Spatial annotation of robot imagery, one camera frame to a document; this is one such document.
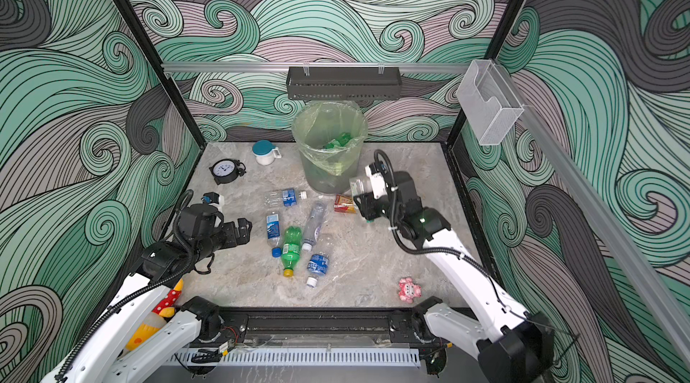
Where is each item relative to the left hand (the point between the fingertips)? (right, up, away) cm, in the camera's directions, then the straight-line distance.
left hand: (238, 224), depth 75 cm
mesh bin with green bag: (+25, +29, +31) cm, 49 cm away
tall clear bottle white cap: (+20, -5, +20) cm, 28 cm away
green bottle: (+29, +26, +24) cm, 46 cm away
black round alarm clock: (-18, +14, +32) cm, 40 cm away
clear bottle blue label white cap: (+11, +5, +20) cm, 24 cm away
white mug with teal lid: (-2, +22, +35) cm, 41 cm away
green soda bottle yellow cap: (+14, -10, +8) cm, 19 cm away
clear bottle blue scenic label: (+7, -6, +12) cm, 15 cm away
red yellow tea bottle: (+31, +3, +20) cm, 37 cm away
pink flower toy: (+49, -20, +2) cm, 53 cm away
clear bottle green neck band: (+34, +11, -3) cm, 36 cm away
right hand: (+36, +8, +1) cm, 37 cm away
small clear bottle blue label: (+22, -14, +5) cm, 27 cm away
